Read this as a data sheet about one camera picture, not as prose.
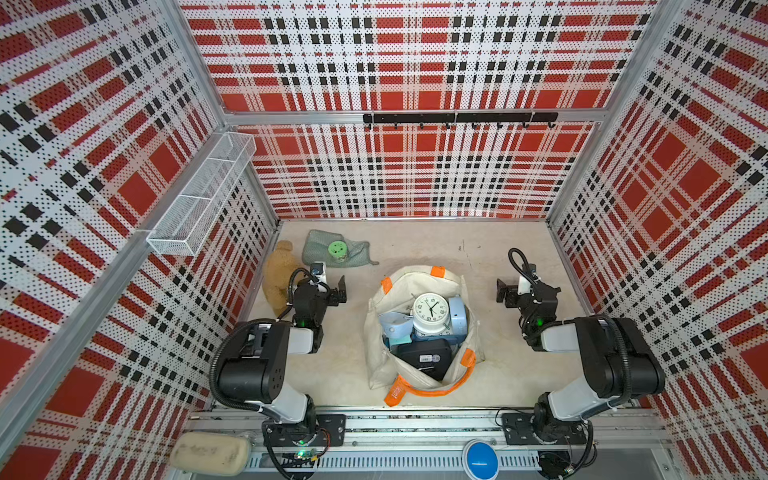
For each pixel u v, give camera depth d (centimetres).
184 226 91
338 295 86
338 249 107
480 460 70
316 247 113
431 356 77
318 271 80
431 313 81
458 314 75
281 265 83
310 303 70
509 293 85
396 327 76
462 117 89
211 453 67
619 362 43
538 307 72
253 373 44
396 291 80
